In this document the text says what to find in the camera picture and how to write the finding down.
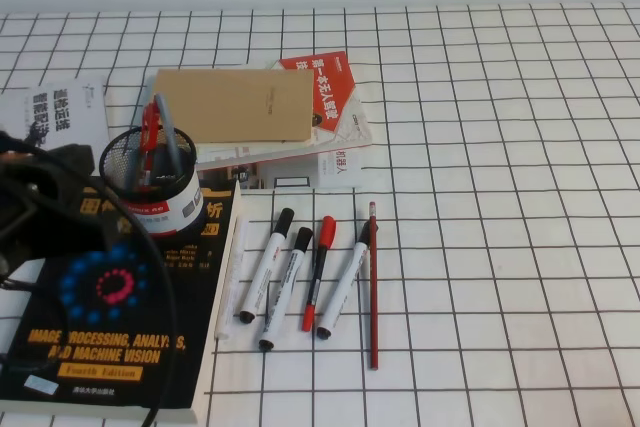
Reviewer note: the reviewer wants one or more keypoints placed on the black mesh pen holder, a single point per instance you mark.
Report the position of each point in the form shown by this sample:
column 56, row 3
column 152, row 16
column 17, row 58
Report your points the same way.
column 163, row 211

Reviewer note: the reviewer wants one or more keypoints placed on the red pencil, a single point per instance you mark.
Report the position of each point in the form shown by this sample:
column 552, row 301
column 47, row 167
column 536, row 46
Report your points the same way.
column 374, row 353

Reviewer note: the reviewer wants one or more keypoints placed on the black cap whiteboard marker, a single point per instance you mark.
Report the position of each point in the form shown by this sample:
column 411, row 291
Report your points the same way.
column 261, row 279

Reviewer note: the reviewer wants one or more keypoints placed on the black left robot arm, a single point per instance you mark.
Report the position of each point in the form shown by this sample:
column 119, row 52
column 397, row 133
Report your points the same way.
column 40, row 195

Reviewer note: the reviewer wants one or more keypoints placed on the red and white book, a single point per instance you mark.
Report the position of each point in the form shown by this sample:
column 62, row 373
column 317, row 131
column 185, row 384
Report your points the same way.
column 338, row 122

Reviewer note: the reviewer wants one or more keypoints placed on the grey pen in holder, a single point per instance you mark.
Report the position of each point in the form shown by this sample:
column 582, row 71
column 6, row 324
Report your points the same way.
column 167, row 127

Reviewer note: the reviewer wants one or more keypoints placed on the white pen beside textbook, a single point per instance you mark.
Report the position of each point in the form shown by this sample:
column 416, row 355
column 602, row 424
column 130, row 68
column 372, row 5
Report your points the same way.
column 231, row 285

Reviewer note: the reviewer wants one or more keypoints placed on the red cap thin marker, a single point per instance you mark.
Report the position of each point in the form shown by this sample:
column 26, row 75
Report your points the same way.
column 325, row 241

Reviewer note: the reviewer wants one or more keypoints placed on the red pen in holder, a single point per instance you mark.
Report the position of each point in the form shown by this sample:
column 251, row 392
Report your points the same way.
column 148, row 143

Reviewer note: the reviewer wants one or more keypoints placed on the white book with robot picture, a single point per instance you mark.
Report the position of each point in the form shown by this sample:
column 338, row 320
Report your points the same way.
column 71, row 111

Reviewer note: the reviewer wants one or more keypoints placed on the brown kraft notebook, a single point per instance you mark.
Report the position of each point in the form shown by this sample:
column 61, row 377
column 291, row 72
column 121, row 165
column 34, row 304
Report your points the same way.
column 236, row 105

